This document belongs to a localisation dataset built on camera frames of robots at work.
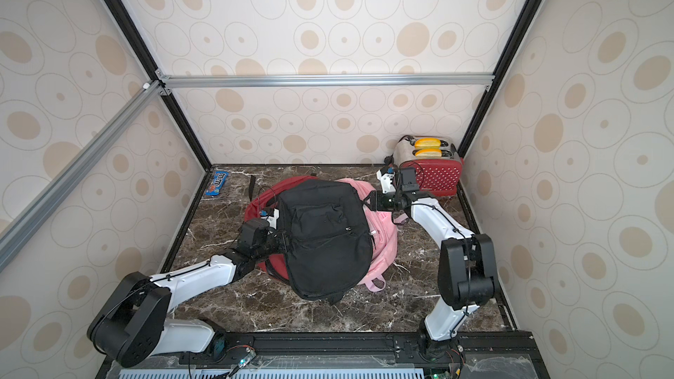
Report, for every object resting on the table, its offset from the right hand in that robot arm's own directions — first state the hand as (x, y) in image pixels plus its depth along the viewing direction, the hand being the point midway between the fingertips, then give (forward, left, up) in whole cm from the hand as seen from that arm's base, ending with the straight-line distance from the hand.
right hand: (366, 202), depth 91 cm
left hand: (-11, +23, -4) cm, 26 cm away
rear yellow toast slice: (+25, -23, +6) cm, 35 cm away
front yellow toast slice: (+19, -23, +6) cm, 30 cm away
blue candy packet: (+16, +64, -10) cm, 67 cm away
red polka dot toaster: (+17, -26, +3) cm, 31 cm away
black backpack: (-8, +15, -5) cm, 17 cm away
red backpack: (-20, +29, -10) cm, 37 cm away
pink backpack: (-5, -6, -10) cm, 13 cm away
